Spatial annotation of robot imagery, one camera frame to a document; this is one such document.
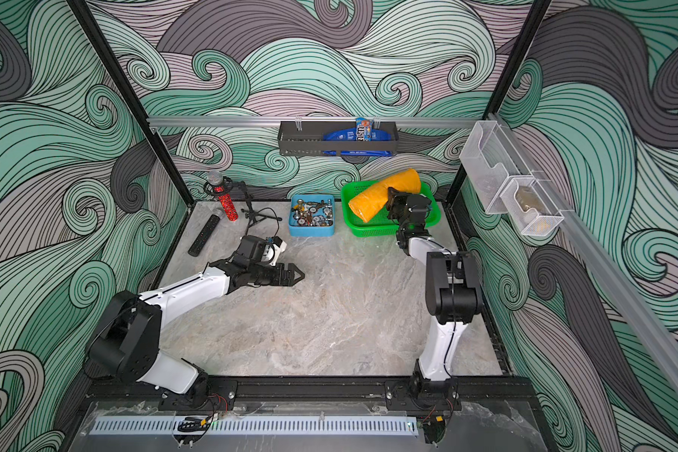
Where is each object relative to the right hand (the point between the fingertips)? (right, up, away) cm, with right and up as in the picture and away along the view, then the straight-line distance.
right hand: (390, 184), depth 93 cm
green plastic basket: (-2, -14, +3) cm, 15 cm away
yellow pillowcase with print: (-5, -5, -2) cm, 8 cm away
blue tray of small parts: (-28, -10, +22) cm, 37 cm away
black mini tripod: (-51, -10, +14) cm, 54 cm away
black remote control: (-69, -18, +13) cm, 73 cm away
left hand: (-32, -29, -6) cm, 43 cm away
